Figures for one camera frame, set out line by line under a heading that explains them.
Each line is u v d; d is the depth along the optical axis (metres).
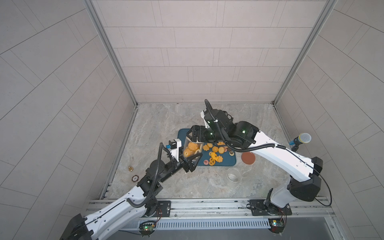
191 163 0.59
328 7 0.71
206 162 0.86
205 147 0.89
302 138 0.70
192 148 0.63
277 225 0.68
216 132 0.47
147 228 0.64
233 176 0.81
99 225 0.43
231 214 0.71
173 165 0.60
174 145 0.59
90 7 0.71
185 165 0.59
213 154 0.88
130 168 0.82
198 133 0.55
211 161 0.86
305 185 0.40
